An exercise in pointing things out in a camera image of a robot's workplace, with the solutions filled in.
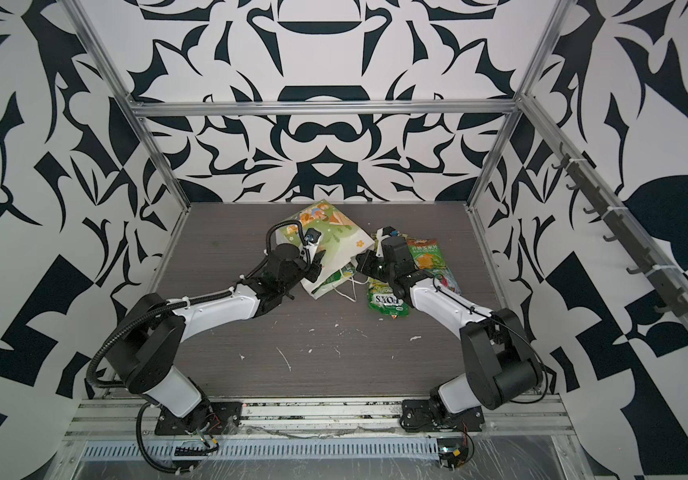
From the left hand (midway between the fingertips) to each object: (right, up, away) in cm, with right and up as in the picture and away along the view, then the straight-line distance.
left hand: (320, 242), depth 86 cm
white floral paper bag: (+5, 0, +10) cm, 12 cm away
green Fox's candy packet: (+18, -17, +6) cm, 26 cm away
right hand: (+10, -4, +1) cm, 11 cm away
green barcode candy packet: (+7, -9, +6) cm, 13 cm away
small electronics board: (+32, -49, -14) cm, 60 cm away
